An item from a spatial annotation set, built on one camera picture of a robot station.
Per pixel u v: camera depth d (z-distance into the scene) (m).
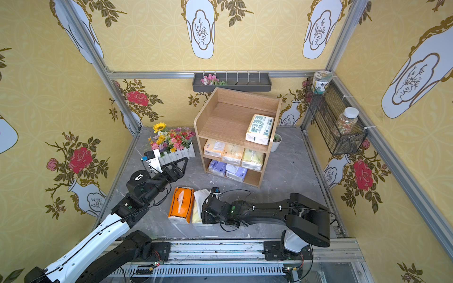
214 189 0.76
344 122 0.66
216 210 0.62
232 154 0.80
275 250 0.74
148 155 0.63
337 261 0.72
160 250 0.74
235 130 0.77
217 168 0.94
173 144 0.92
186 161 0.69
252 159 0.78
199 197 0.81
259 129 0.69
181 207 0.79
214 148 0.83
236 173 0.90
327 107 0.94
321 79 0.84
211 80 0.88
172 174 0.63
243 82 0.92
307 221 0.43
